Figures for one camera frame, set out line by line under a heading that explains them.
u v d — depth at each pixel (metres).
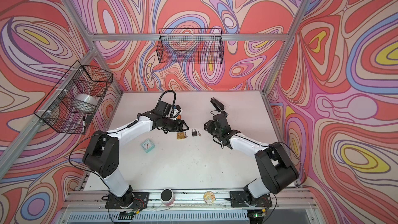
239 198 0.74
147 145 0.89
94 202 0.75
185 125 0.84
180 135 0.95
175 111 0.82
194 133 0.96
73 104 0.70
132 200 0.72
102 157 0.46
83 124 0.72
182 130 0.80
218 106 1.07
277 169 0.44
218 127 0.70
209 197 0.75
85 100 0.73
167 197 0.70
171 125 0.77
